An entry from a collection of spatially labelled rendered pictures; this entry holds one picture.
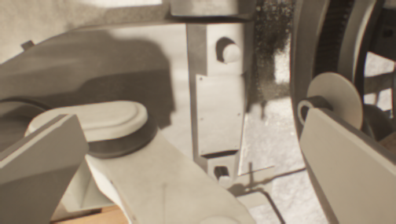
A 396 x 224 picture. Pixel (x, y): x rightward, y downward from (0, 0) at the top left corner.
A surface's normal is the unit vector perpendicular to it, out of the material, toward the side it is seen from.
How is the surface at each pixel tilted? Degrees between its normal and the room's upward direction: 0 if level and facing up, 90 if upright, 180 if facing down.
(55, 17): 0
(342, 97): 90
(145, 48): 0
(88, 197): 90
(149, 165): 90
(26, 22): 0
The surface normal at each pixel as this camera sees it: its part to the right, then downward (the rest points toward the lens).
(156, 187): -0.03, -0.87
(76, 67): 0.19, 0.49
